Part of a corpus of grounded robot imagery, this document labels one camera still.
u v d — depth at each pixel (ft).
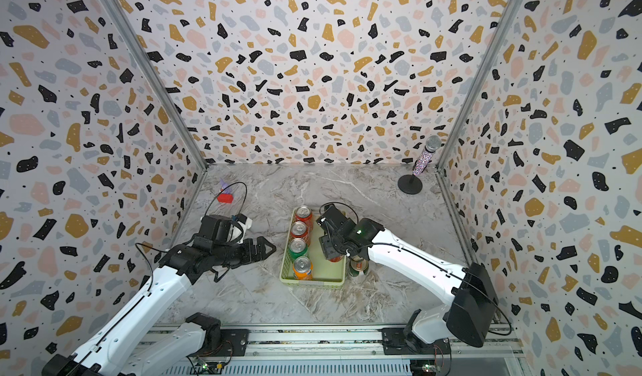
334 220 1.92
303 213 3.02
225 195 3.58
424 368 2.31
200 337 2.01
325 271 2.91
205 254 1.80
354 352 2.40
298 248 2.70
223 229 2.02
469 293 1.33
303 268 2.55
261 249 2.23
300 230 2.87
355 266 2.56
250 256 2.17
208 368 2.30
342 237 1.88
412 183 3.71
